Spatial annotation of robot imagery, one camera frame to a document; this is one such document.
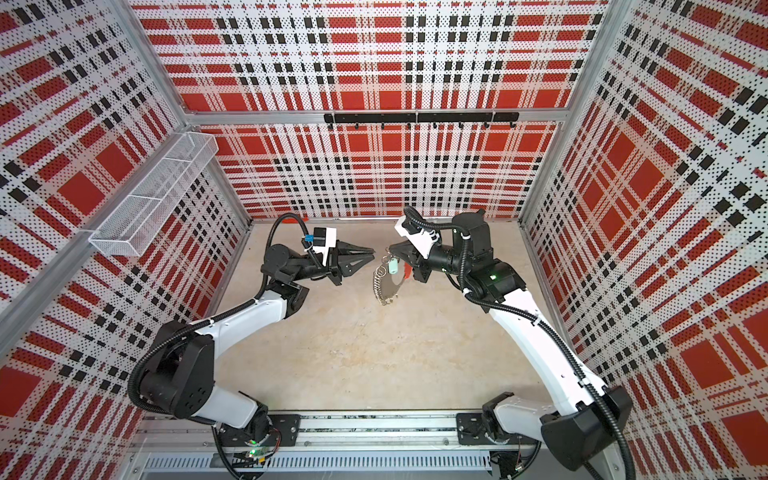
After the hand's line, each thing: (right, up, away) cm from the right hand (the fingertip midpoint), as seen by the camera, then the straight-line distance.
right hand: (395, 250), depth 65 cm
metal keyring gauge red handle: (-2, -9, +5) cm, 10 cm away
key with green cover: (0, -4, +3) cm, 5 cm away
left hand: (-5, -1, +2) cm, 5 cm away
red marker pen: (-45, +12, +60) cm, 76 cm away
